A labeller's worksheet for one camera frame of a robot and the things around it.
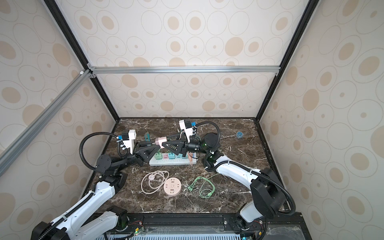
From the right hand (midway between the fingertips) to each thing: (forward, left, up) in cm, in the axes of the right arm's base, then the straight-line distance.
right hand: (164, 145), depth 60 cm
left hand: (-2, +1, +1) cm, 3 cm away
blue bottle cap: (+33, -45, -35) cm, 66 cm away
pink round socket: (-4, +1, -33) cm, 34 cm away
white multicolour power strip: (+11, -2, -33) cm, 35 cm away
